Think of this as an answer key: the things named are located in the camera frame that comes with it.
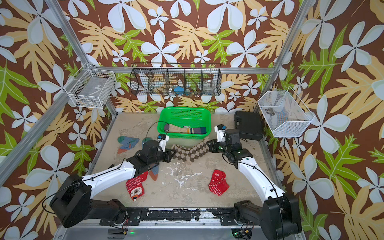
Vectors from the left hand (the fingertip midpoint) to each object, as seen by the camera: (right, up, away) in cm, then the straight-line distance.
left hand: (177, 150), depth 84 cm
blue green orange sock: (-35, +2, +16) cm, 39 cm away
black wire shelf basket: (-2, +45, +13) cm, 47 cm away
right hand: (+17, +5, -2) cm, 17 cm away
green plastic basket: (+10, +21, +31) cm, 39 cm away
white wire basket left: (-50, +36, +2) cm, 61 cm away
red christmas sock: (+24, -19, 0) cm, 31 cm away
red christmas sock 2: (-24, -20, 0) cm, 32 cm away
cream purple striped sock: (-3, +12, +28) cm, 30 cm away
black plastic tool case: (+51, +15, +25) cm, 59 cm away
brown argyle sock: (+8, -3, +3) cm, 9 cm away
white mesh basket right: (+61, +20, 0) cm, 64 cm away
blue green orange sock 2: (-14, -14, +3) cm, 20 cm away
